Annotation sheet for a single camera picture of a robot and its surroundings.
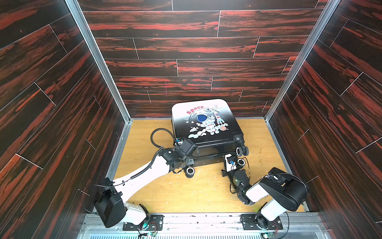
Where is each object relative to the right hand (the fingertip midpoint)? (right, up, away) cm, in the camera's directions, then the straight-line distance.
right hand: (228, 157), depth 88 cm
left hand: (-23, +1, -8) cm, 24 cm away
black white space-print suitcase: (-12, +18, -4) cm, 22 cm away
